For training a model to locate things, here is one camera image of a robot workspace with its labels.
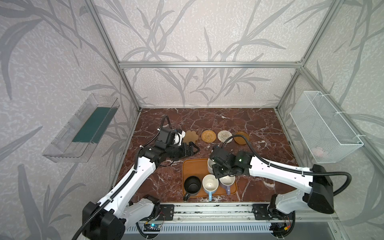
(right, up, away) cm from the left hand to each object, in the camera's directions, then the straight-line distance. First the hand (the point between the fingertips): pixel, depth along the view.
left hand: (196, 147), depth 74 cm
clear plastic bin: (-50, +6, -11) cm, 52 cm away
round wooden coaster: (+29, 0, +25) cm, 38 cm away
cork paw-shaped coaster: (-5, +2, +30) cm, 30 cm away
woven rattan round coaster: (+8, +3, +30) cm, 31 cm away
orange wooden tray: (+1, -15, +14) cm, 21 cm away
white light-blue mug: (+8, -22, +8) cm, 25 cm away
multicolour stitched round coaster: (+19, +3, +31) cm, 36 cm away
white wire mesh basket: (+56, +8, -11) cm, 58 cm away
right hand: (+9, -11, +3) cm, 14 cm away
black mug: (-2, -22, +6) cm, 24 cm away
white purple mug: (+17, -20, +9) cm, 28 cm away
